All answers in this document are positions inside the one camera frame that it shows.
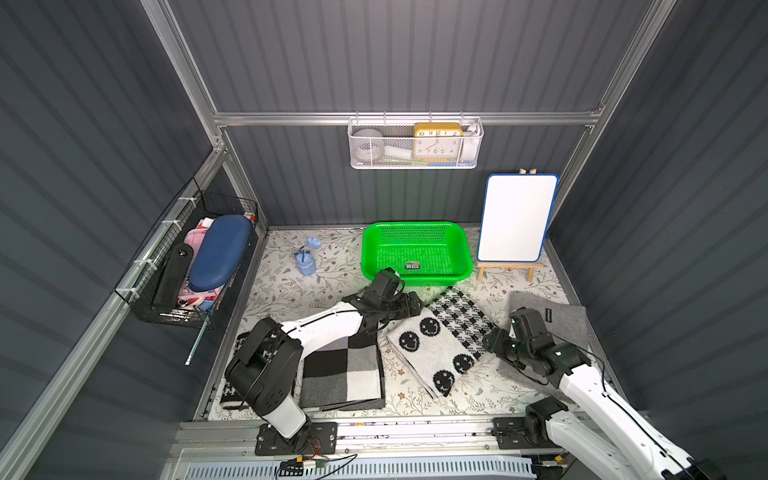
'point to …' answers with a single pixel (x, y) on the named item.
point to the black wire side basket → (141, 283)
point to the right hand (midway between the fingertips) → (494, 341)
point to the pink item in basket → (189, 296)
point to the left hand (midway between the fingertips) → (417, 310)
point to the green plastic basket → (425, 253)
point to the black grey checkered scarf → (345, 374)
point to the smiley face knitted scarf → (442, 342)
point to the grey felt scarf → (567, 323)
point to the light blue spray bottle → (304, 260)
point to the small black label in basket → (412, 265)
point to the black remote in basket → (174, 277)
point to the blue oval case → (219, 251)
